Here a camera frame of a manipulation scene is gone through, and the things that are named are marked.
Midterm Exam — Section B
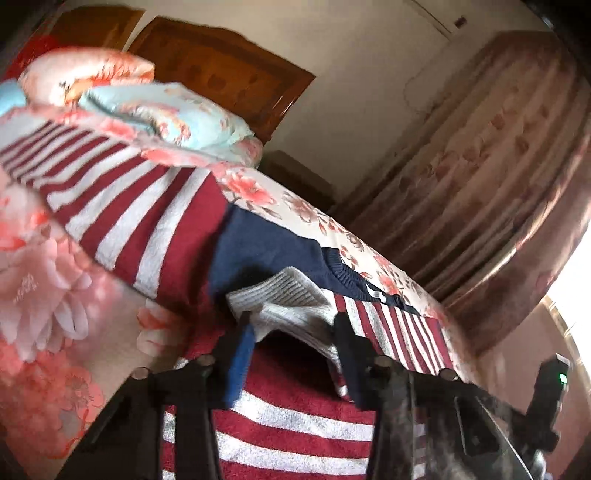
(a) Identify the red white striped sweater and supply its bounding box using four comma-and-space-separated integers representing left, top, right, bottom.
0, 120, 456, 480

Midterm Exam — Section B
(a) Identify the floral pink bed sheet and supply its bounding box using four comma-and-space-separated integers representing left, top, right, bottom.
0, 103, 482, 471

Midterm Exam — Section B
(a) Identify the dark wooden nightstand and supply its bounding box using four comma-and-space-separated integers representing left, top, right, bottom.
259, 150, 335, 213

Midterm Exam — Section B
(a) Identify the light blue floral pillow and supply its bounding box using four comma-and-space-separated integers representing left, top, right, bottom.
78, 83, 253, 150

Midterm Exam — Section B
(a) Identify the small light blue cloth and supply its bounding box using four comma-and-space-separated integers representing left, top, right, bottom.
0, 79, 27, 116

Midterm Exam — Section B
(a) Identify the pink floral pillow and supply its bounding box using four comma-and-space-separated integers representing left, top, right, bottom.
18, 47, 155, 106

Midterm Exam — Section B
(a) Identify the large wooden headboard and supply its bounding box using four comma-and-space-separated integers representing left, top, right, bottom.
128, 16, 315, 143

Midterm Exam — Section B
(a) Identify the red pillow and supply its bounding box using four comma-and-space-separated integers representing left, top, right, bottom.
1, 35, 62, 81

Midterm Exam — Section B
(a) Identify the small wooden headboard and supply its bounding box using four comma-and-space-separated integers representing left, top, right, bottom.
49, 5, 144, 50

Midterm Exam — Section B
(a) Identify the wall cable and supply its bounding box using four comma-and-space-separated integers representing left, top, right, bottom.
400, 0, 459, 100

